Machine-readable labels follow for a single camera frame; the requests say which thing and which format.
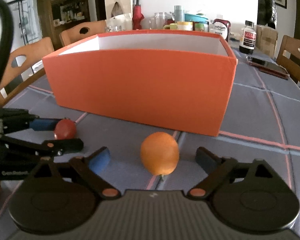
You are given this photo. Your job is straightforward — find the wooden chair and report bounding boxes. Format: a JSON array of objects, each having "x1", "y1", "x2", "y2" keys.
[
  {"x1": 276, "y1": 35, "x2": 300, "y2": 99},
  {"x1": 0, "y1": 37, "x2": 55, "y2": 108},
  {"x1": 59, "y1": 20, "x2": 107, "y2": 47}
]

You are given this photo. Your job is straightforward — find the dark hanging jacket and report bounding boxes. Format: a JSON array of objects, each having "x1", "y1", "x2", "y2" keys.
[{"x1": 257, "y1": 0, "x2": 277, "y2": 29}]

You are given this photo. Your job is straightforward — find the red tomato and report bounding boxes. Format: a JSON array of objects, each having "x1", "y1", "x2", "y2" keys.
[{"x1": 54, "y1": 119, "x2": 77, "y2": 140}]

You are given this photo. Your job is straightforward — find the teal plastic basin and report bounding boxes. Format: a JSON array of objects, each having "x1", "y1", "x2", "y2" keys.
[{"x1": 184, "y1": 13, "x2": 208, "y2": 23}]

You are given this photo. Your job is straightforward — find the brown cardboard box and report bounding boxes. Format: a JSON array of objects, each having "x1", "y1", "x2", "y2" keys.
[{"x1": 255, "y1": 25, "x2": 278, "y2": 55}]

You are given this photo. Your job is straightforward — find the blue-grey cylinder bottle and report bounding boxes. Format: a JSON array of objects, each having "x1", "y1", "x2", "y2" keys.
[{"x1": 174, "y1": 5, "x2": 185, "y2": 23}]

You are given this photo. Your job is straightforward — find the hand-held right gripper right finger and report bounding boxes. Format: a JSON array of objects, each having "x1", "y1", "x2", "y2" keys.
[{"x1": 187, "y1": 147, "x2": 282, "y2": 200}]

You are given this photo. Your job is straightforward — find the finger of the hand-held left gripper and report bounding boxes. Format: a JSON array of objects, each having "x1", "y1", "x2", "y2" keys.
[
  {"x1": 2, "y1": 136, "x2": 84, "y2": 156},
  {"x1": 0, "y1": 109, "x2": 57, "y2": 133}
]

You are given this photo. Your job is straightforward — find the oval orange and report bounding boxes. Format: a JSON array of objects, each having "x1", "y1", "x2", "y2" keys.
[{"x1": 140, "y1": 132, "x2": 180, "y2": 176}]

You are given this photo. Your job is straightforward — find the orange cardboard box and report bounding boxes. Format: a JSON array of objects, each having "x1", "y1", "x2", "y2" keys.
[{"x1": 42, "y1": 29, "x2": 238, "y2": 137}]

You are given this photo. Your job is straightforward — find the white paper bag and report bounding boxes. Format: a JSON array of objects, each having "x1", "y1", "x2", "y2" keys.
[{"x1": 104, "y1": 0, "x2": 134, "y2": 32}]

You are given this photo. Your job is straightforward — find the grey plaid tablecloth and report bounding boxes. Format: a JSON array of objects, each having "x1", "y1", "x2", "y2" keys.
[{"x1": 0, "y1": 44, "x2": 300, "y2": 230}]

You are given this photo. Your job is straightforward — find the black cable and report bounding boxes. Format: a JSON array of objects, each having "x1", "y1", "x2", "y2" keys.
[{"x1": 0, "y1": 0, "x2": 13, "y2": 105}]

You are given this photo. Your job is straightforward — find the glass jar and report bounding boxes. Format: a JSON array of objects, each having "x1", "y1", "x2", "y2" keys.
[{"x1": 154, "y1": 12, "x2": 165, "y2": 30}]

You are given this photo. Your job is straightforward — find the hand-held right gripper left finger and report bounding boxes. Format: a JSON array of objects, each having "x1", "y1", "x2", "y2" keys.
[{"x1": 27, "y1": 147, "x2": 121, "y2": 200}]

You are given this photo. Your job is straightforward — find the red umbrella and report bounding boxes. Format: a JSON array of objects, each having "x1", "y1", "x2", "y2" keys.
[{"x1": 132, "y1": 0, "x2": 145, "y2": 30}]

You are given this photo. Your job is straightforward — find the dark bottle with black cap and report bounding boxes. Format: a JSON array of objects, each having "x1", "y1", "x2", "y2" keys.
[{"x1": 239, "y1": 20, "x2": 255, "y2": 55}]

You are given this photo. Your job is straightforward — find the purple supplement bottle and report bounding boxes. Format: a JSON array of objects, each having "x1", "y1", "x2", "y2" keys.
[{"x1": 213, "y1": 19, "x2": 231, "y2": 42}]

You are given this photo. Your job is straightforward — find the white cup with yellow lid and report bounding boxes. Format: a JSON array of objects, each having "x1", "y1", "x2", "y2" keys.
[{"x1": 177, "y1": 21, "x2": 193, "y2": 30}]

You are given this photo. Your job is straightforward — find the dark wooden cabinet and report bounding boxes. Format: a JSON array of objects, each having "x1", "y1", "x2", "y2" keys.
[{"x1": 36, "y1": 0, "x2": 98, "y2": 50}]

